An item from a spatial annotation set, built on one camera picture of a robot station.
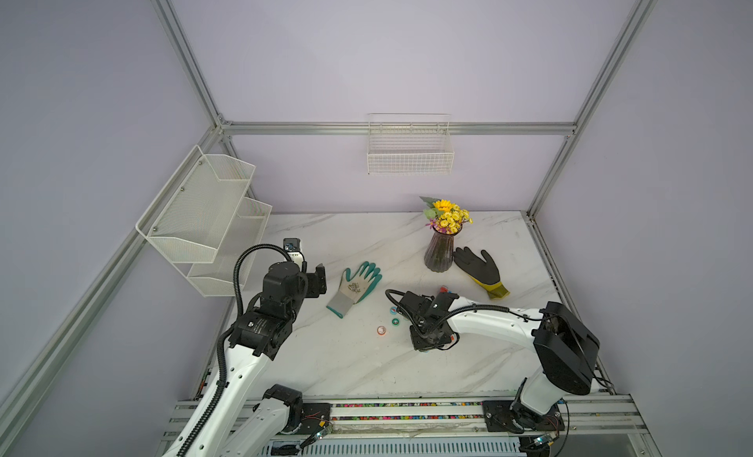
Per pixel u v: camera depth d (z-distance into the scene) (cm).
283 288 52
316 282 65
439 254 98
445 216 85
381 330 88
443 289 97
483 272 102
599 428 74
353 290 98
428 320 61
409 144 95
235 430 53
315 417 73
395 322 90
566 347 47
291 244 61
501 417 73
